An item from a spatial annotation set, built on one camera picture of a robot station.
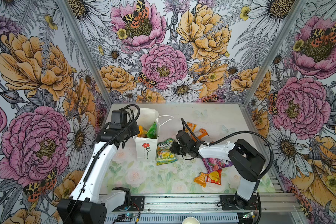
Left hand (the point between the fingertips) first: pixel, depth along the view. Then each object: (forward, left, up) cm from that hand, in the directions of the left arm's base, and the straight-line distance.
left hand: (136, 132), depth 77 cm
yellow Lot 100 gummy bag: (+8, -1, -12) cm, 14 cm away
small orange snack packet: (+18, -35, -20) cm, 44 cm away
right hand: (-3, -19, -18) cm, 26 cm away
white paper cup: (-38, -28, -17) cm, 50 cm away
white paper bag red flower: (-7, -6, -5) cm, 10 cm away
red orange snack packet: (-17, -44, -21) cm, 51 cm away
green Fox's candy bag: (-4, -15, -19) cm, 24 cm away
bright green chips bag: (+7, -7, -10) cm, 14 cm away
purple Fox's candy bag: (-11, -44, -19) cm, 49 cm away
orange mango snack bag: (+11, -40, -19) cm, 46 cm away
